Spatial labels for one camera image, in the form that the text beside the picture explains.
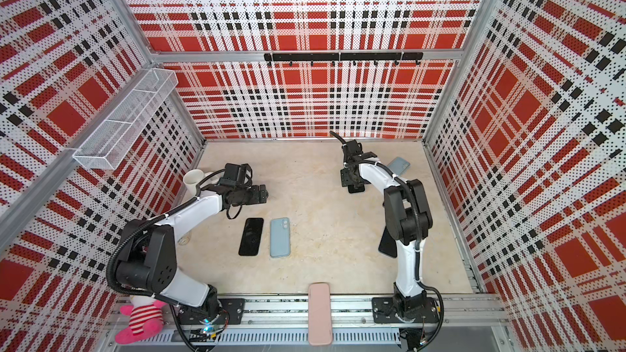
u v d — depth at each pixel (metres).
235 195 0.70
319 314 0.72
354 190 0.96
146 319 0.68
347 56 0.88
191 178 1.00
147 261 0.44
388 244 0.87
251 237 0.91
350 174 0.80
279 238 0.90
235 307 0.74
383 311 0.73
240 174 0.74
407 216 0.53
